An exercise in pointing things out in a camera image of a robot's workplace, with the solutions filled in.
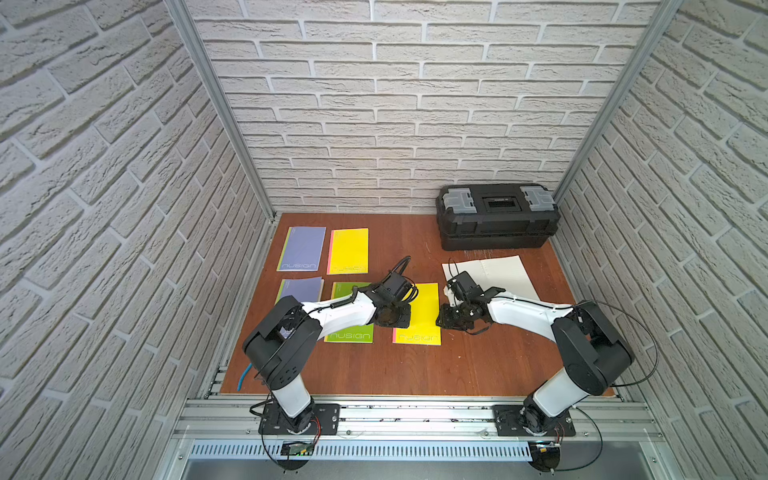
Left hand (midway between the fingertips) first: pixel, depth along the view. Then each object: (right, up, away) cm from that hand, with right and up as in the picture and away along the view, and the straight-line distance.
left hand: (410, 317), depth 89 cm
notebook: (-35, +7, +9) cm, 37 cm away
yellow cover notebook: (-22, +20, +18) cm, 35 cm away
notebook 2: (+4, -3, -1) cm, 5 cm away
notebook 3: (+35, +12, +16) cm, 40 cm away
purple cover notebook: (-39, +20, +20) cm, 48 cm away
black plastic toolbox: (+27, +32, +9) cm, 43 cm away
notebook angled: (-16, -5, -1) cm, 17 cm away
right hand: (+10, -2, +2) cm, 11 cm away
